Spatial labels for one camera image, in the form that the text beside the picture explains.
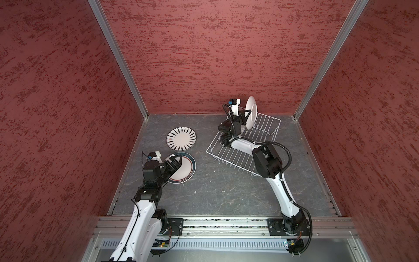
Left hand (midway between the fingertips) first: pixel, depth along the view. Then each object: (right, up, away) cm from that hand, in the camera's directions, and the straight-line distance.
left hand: (179, 162), depth 82 cm
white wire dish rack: (+50, +17, +21) cm, 57 cm away
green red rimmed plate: (+2, -7, +8) cm, 10 cm away
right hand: (+38, +26, +6) cm, 47 cm away
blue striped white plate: (-4, +11, +25) cm, 28 cm away
